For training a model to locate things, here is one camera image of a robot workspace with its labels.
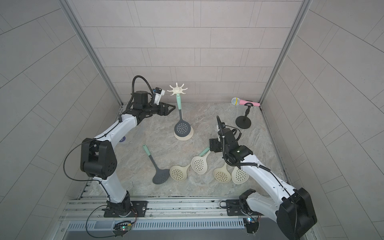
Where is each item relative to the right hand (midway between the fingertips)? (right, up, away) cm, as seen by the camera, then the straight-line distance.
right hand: (215, 139), depth 83 cm
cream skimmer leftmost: (-20, -18, -2) cm, 27 cm away
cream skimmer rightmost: (+13, -19, -2) cm, 23 cm away
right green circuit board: (+15, -37, -15) cm, 42 cm away
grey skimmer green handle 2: (-30, -20, -1) cm, 36 cm away
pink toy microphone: (+13, +22, +6) cm, 27 cm away
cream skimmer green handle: (-9, -14, +3) cm, 17 cm away
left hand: (-24, +20, +3) cm, 31 cm away
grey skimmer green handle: (-19, +6, +4) cm, 20 cm away
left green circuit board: (-43, -36, -17) cm, 59 cm away
